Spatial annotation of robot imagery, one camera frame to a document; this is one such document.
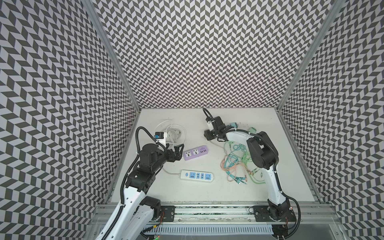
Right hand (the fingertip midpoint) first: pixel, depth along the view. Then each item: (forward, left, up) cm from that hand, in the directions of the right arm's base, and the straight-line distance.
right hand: (207, 136), depth 104 cm
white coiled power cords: (-2, +22, +5) cm, 22 cm away
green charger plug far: (+3, -32, +1) cm, 32 cm away
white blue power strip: (-29, +7, +4) cm, 30 cm away
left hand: (-20, +17, +22) cm, 34 cm away
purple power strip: (-16, +10, +4) cm, 19 cm away
